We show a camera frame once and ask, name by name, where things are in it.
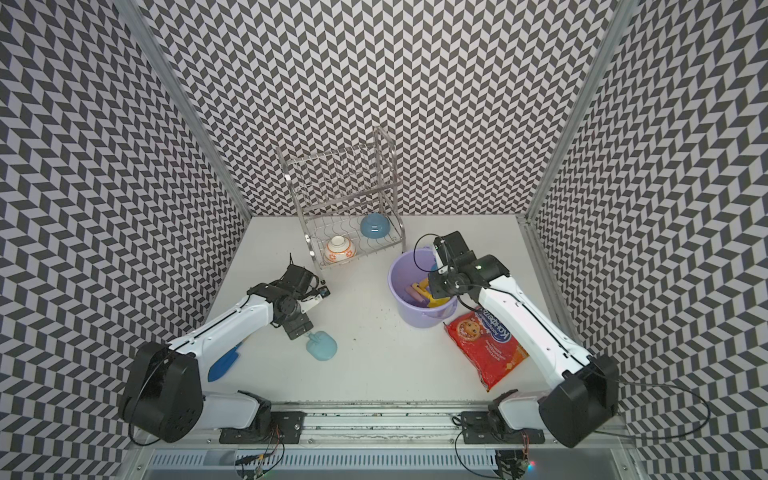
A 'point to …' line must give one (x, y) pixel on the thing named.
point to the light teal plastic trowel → (322, 345)
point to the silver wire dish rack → (347, 199)
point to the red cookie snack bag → (492, 349)
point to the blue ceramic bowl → (375, 225)
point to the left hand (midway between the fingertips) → (287, 312)
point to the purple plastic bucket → (409, 268)
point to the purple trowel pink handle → (417, 298)
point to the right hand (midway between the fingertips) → (441, 289)
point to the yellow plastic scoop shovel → (422, 286)
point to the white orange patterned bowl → (339, 248)
